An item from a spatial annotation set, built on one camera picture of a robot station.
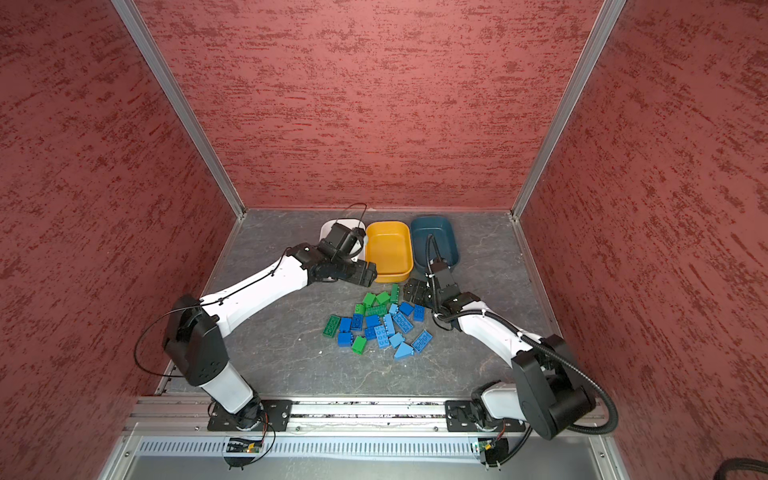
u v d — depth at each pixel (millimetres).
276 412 744
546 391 430
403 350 831
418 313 920
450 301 653
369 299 931
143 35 741
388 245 1086
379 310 921
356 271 758
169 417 755
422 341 871
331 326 893
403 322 897
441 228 1120
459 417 739
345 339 857
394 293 945
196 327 484
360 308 920
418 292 787
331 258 632
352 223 1238
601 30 739
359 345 845
